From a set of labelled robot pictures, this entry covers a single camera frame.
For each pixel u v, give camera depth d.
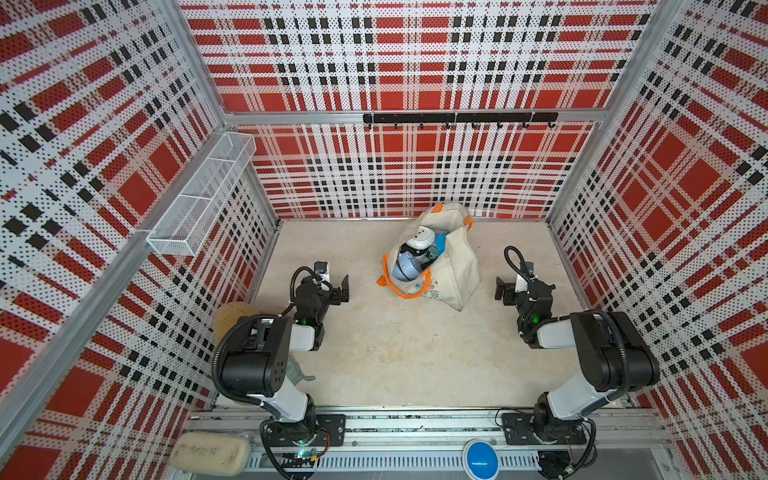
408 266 0.90
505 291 0.87
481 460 0.69
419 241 0.97
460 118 0.89
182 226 0.90
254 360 0.46
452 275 0.88
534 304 0.73
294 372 0.83
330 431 0.73
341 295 0.86
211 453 0.68
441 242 0.85
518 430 0.73
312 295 0.72
